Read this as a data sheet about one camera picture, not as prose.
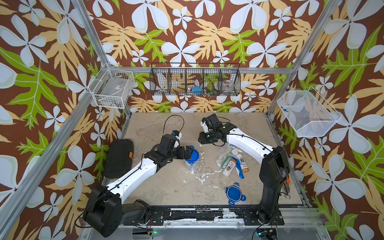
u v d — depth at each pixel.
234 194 0.84
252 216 0.74
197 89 0.94
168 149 0.64
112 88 0.85
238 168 0.91
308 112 0.82
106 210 0.40
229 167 0.89
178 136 0.75
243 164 0.91
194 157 0.80
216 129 0.68
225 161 0.93
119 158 0.89
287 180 0.85
